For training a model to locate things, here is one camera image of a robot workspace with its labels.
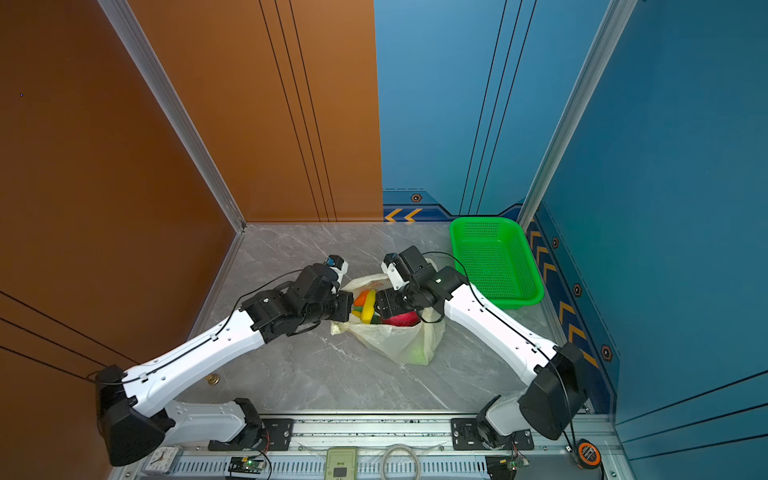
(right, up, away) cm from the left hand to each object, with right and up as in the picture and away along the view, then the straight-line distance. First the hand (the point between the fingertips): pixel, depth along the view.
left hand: (357, 298), depth 75 cm
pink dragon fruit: (+14, -8, +11) cm, 19 cm away
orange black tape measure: (+54, -35, -7) cm, 65 cm away
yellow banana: (+2, -5, +10) cm, 11 cm away
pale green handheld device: (-3, -37, -7) cm, 38 cm away
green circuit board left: (-26, -39, -4) cm, 47 cm away
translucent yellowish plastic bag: (+16, -13, +4) cm, 21 cm away
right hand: (+7, -2, +2) cm, 7 cm away
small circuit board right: (+36, -39, -5) cm, 53 cm away
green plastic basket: (+48, +11, +41) cm, 64 cm away
